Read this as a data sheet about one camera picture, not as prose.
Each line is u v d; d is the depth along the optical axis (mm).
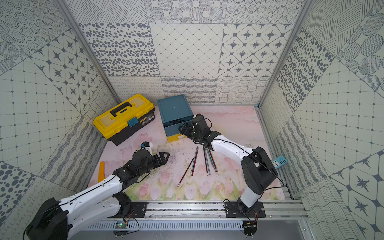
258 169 452
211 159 912
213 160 909
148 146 763
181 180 838
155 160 731
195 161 907
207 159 924
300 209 757
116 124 878
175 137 971
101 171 860
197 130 675
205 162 904
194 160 916
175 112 904
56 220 394
